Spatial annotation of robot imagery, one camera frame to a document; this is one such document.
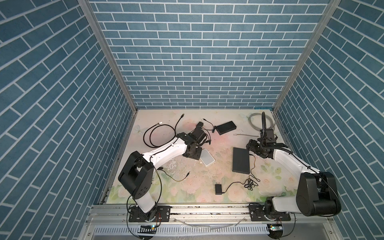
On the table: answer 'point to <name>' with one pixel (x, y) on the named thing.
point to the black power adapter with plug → (250, 183)
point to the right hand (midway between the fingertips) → (250, 145)
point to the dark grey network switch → (241, 160)
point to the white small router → (206, 157)
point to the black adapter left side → (161, 168)
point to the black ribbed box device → (226, 127)
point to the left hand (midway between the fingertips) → (196, 155)
